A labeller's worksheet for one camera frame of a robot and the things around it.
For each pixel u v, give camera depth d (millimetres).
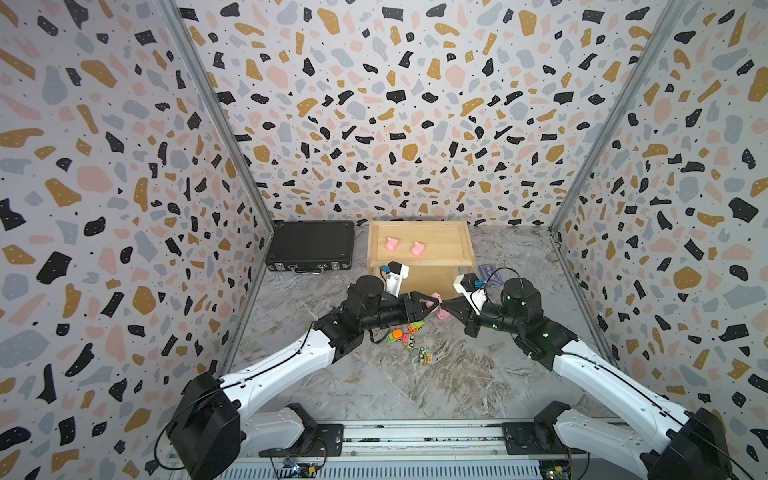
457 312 694
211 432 388
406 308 641
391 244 864
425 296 682
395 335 900
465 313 675
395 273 687
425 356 856
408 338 898
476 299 638
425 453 732
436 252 868
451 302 707
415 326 920
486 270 1069
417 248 855
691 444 385
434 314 698
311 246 1170
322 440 731
